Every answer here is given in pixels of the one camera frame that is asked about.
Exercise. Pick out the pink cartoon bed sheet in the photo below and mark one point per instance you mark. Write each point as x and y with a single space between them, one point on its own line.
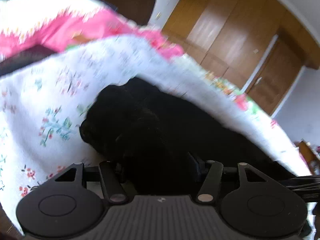
62 24

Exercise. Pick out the wooden wardrobe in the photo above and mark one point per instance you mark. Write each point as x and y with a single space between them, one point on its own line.
230 37

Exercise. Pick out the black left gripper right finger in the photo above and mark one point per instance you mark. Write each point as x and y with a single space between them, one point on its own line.
252 203

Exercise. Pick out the white floral bed quilt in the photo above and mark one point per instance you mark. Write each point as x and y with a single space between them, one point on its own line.
43 105

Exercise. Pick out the black pants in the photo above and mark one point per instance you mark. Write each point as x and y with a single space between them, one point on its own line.
162 144

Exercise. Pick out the brown wooden door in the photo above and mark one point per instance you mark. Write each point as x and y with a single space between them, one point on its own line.
277 73

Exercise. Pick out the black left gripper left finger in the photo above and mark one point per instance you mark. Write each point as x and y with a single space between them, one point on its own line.
72 202

